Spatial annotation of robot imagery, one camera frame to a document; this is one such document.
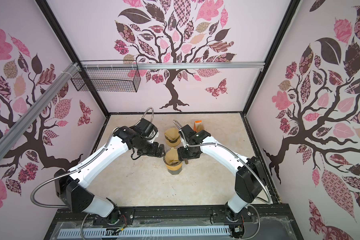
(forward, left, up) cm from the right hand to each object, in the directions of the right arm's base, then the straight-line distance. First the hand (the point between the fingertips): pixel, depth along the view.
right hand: (183, 155), depth 82 cm
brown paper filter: (-1, +7, +1) cm, 7 cm away
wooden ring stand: (-6, +7, -2) cm, 9 cm away
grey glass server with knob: (-5, +4, -11) cm, 13 cm away
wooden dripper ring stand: (+10, +5, -4) cm, 12 cm away
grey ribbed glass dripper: (-6, +6, +2) cm, 8 cm away
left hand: (-3, +14, +5) cm, 16 cm away
